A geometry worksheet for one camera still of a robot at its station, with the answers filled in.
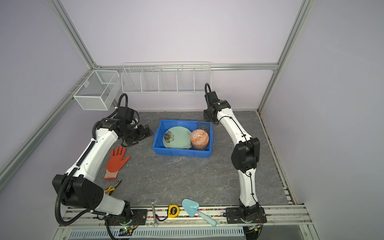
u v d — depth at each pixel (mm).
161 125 1019
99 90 988
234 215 730
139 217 735
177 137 1000
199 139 938
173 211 738
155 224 721
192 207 770
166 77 997
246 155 534
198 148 909
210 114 807
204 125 999
